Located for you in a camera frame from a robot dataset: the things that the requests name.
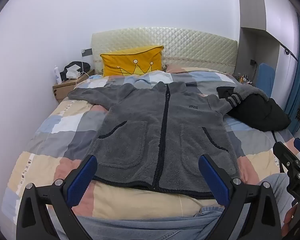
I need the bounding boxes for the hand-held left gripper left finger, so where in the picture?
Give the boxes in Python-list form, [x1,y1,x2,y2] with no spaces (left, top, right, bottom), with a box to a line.
[16,155,98,240]

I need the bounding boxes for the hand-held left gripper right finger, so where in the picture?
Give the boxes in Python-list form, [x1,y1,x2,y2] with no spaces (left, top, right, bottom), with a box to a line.
[198,154,283,240]

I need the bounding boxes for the grey fleece jacket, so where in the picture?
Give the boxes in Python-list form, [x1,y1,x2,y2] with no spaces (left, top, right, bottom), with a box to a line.
[68,81,240,200]

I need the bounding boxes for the person's right hand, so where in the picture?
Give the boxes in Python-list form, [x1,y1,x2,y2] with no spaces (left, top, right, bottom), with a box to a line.
[283,205,298,232]

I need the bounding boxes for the blue curtain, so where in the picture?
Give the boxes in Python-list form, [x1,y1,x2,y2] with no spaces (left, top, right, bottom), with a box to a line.
[284,17,300,135]

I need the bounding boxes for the patchwork duvet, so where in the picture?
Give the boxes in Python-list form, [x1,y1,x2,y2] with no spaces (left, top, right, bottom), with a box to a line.
[1,64,300,230]

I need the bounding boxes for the black fleece-lined jacket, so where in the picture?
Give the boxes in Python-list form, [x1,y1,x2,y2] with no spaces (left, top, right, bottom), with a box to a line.
[216,85,292,132]

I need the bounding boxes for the person's grey pants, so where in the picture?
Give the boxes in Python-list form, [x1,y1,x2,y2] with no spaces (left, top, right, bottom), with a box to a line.
[57,172,295,240]

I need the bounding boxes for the blue chair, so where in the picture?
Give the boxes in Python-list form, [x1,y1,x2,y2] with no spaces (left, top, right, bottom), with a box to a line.
[255,63,275,98]

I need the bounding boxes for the white spray bottle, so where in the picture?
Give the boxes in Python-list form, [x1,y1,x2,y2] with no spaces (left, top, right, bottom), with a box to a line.
[54,66,62,85]

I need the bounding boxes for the white tissue pack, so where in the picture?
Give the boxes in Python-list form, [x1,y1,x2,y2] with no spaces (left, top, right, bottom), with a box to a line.
[65,65,82,79]

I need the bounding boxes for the black bag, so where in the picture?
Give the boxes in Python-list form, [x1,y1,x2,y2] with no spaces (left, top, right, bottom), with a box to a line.
[60,61,91,81]

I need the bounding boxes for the yellow crown pillow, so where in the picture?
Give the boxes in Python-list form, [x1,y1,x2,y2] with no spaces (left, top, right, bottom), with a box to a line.
[100,45,164,77]

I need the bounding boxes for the cream quilted headboard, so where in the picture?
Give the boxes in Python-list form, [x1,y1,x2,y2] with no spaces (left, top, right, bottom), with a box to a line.
[91,27,238,75]

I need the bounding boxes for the black wall rail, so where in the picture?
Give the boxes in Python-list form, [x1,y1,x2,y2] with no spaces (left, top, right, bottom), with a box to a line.
[279,42,298,61]

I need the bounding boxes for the white cable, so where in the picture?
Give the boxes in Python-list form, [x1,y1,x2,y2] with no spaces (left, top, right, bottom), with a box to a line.
[75,61,90,85]

